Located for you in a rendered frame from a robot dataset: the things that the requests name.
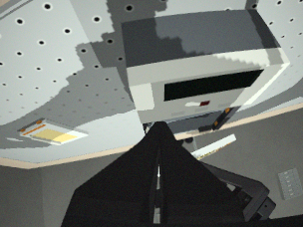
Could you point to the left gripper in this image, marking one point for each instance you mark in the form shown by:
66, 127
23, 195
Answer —
251, 193

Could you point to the grey perforated base plate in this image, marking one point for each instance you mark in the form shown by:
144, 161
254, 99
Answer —
64, 60

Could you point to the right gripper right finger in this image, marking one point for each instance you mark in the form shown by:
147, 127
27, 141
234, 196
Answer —
191, 193

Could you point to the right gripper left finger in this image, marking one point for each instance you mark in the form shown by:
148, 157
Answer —
126, 187

